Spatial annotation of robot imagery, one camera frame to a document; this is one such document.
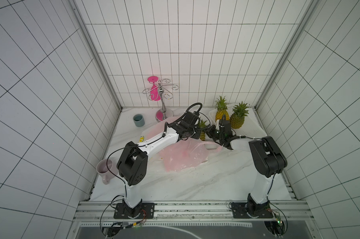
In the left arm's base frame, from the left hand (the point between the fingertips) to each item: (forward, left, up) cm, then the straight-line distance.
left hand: (195, 134), depth 87 cm
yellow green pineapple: (+14, -29, -2) cm, 33 cm away
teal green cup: (+16, +39, -8) cm, 43 cm away
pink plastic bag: (-10, +7, -6) cm, 13 cm away
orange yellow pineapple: (+21, -19, +1) cm, 29 cm away
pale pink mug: (-19, +53, -9) cm, 57 cm away
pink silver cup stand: (+24, +25, +14) cm, 37 cm away
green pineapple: (+13, -6, -7) cm, 15 cm away
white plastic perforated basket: (+10, -39, -6) cm, 41 cm away
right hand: (+11, -7, -6) cm, 14 cm away
